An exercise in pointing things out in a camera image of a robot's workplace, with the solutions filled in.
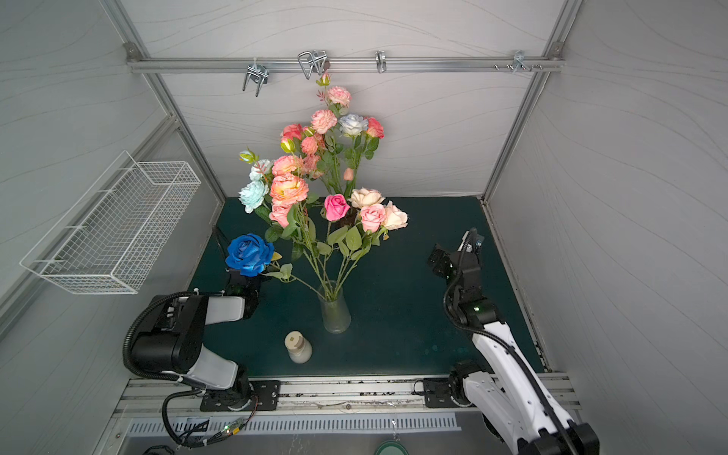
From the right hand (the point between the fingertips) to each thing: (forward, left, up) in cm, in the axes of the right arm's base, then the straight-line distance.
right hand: (455, 244), depth 78 cm
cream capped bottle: (-26, +41, -12) cm, 51 cm away
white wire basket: (-10, +87, +11) cm, 88 cm away
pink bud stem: (+21, +32, +7) cm, 39 cm away
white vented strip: (-43, +55, -20) cm, 73 cm away
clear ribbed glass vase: (-16, +33, -8) cm, 38 cm away
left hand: (+4, +62, -14) cm, 64 cm away
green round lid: (-45, +17, -11) cm, 50 cm away
